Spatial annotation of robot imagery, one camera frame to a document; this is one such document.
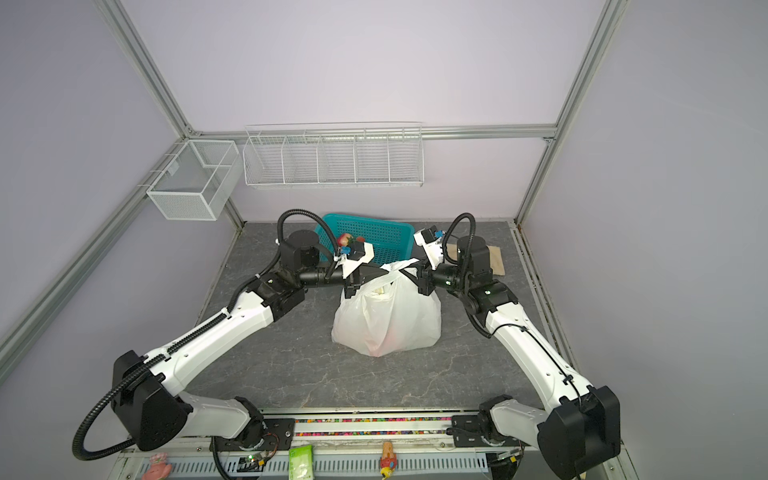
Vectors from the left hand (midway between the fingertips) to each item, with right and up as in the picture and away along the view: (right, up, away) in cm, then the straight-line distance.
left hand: (385, 272), depth 67 cm
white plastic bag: (0, -12, +8) cm, 14 cm away
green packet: (-20, -44, +1) cm, 48 cm away
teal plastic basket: (+1, +9, +45) cm, 45 cm away
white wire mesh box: (-64, +27, +29) cm, 75 cm away
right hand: (+4, 0, +6) cm, 7 cm away
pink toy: (-52, -45, +1) cm, 69 cm away
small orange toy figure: (+1, -43, +1) cm, 43 cm away
